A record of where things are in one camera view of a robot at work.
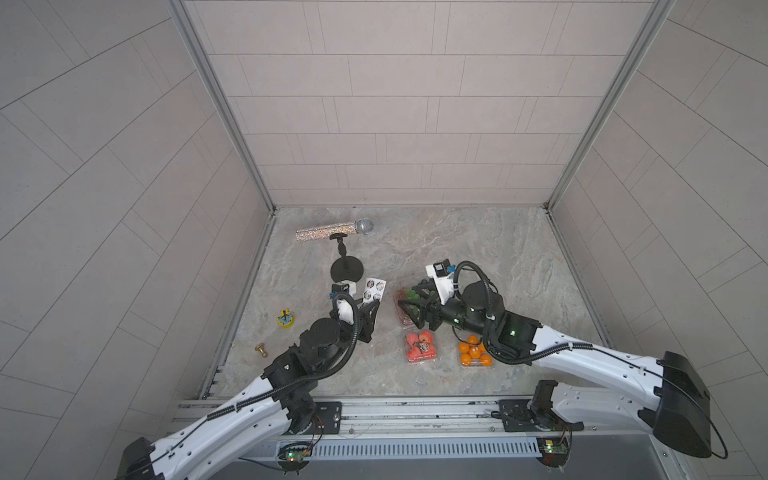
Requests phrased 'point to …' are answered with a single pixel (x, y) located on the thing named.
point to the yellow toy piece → (286, 318)
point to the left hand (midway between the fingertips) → (380, 301)
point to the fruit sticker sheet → (373, 290)
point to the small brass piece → (259, 347)
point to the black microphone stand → (345, 267)
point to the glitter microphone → (362, 225)
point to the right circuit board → (555, 451)
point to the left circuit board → (293, 459)
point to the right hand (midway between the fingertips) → (407, 300)
